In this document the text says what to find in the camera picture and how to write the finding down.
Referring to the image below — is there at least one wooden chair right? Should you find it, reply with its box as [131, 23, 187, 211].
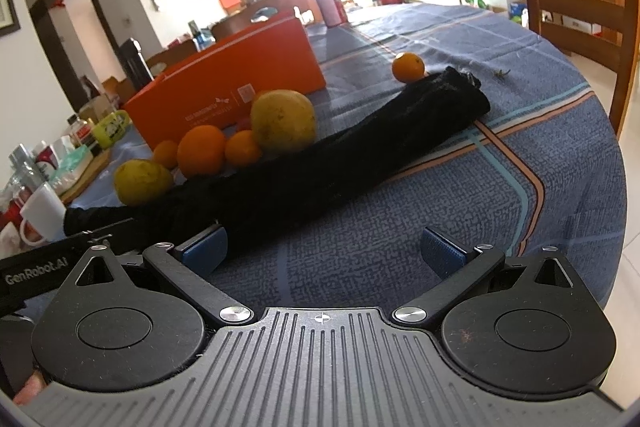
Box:
[526, 0, 639, 135]

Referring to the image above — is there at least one teal tissue pack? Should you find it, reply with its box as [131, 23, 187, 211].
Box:
[49, 145, 93, 196]

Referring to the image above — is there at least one large yellow pomelo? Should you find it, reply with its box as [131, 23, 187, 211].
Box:
[250, 90, 317, 154]

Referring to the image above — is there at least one lone orange behind bag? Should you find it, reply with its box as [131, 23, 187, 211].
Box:
[392, 52, 426, 83]

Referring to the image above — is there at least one small yellow-green citrus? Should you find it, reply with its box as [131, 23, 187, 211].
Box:
[113, 159, 175, 206]

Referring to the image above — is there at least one black cloth bag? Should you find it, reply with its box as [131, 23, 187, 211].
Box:
[63, 67, 490, 251]

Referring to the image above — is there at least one small orange far left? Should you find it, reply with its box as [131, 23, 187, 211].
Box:
[152, 140, 178, 170]

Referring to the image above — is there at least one large orange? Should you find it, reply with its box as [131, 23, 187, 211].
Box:
[177, 124, 226, 178]

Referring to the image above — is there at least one operator hand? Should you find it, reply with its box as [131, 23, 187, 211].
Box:
[13, 371, 47, 405]

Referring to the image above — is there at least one small orange by pomelo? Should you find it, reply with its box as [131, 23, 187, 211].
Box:
[224, 130, 262, 168]

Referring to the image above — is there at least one orange cardboard box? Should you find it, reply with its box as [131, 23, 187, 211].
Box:
[125, 13, 326, 148]

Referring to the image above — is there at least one yellow-green mug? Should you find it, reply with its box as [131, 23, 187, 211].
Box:
[92, 109, 131, 150]

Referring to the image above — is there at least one wooden chair behind table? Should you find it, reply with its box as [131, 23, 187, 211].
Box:
[210, 0, 323, 41]

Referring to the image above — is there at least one framed food picture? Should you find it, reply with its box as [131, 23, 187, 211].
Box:
[0, 0, 21, 37]

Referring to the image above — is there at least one pink cylindrical canister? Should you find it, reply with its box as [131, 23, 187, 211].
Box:
[316, 0, 348, 28]

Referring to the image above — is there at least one blue checked tablecloth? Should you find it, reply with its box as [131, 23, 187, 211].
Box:
[72, 4, 627, 310]

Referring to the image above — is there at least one black thermos bottle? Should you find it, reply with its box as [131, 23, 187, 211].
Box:
[118, 38, 154, 92]

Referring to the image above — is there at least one white mug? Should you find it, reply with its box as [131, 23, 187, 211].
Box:
[18, 183, 66, 247]

